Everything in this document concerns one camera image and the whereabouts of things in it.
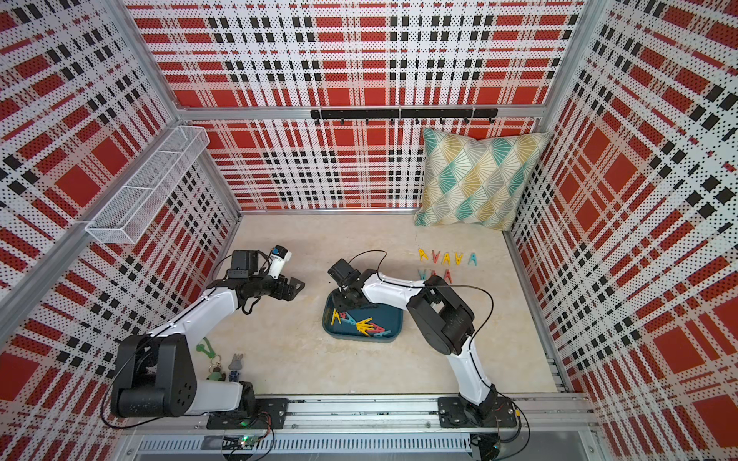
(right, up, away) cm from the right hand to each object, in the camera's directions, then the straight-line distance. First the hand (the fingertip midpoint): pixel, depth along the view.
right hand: (346, 301), depth 93 cm
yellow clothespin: (+27, +15, +15) cm, 34 cm away
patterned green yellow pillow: (+43, +40, +1) cm, 58 cm away
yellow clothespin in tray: (+6, -7, -4) cm, 10 cm away
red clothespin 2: (+30, +8, +9) cm, 33 cm away
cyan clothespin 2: (+26, +8, +9) cm, 29 cm away
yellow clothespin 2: (+36, +14, +12) cm, 40 cm away
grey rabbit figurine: (-30, -16, -12) cm, 36 cm away
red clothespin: (+32, +14, +15) cm, 38 cm away
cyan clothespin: (+45, +13, +12) cm, 49 cm away
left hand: (-16, +7, -2) cm, 18 cm away
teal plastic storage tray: (+14, -6, -4) cm, 15 cm away
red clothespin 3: (+35, +7, +8) cm, 37 cm away
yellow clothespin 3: (+40, +13, +12) cm, 44 cm away
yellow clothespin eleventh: (-3, -4, -2) cm, 5 cm away
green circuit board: (-21, -29, -24) cm, 43 cm away
